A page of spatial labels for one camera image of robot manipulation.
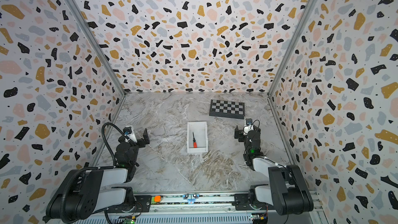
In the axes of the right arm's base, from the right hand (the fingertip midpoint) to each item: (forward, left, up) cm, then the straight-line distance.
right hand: (250, 125), depth 89 cm
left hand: (-6, +62, +2) cm, 62 cm away
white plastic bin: (-2, +31, -11) cm, 33 cm away
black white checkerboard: (+20, +12, -9) cm, 25 cm away
